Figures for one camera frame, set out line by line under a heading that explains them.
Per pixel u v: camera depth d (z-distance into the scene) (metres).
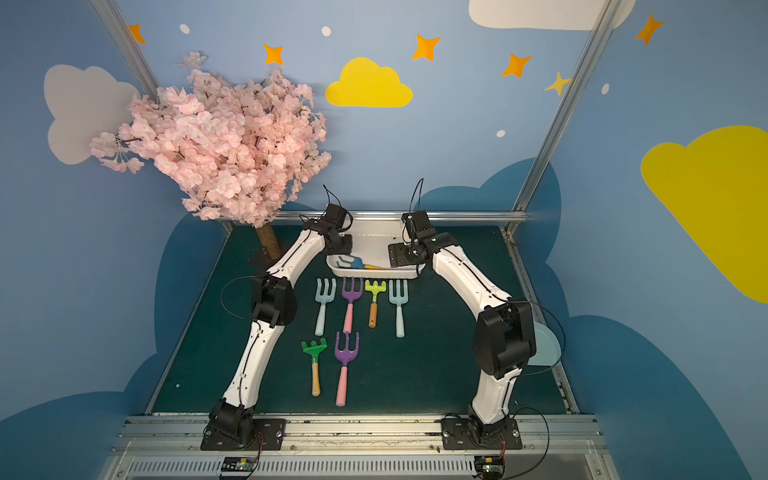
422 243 0.65
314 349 0.88
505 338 0.48
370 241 1.16
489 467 0.73
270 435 0.75
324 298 1.01
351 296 1.02
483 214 1.19
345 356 0.88
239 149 0.72
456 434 0.75
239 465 0.72
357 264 1.08
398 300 1.01
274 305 0.69
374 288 1.04
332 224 0.87
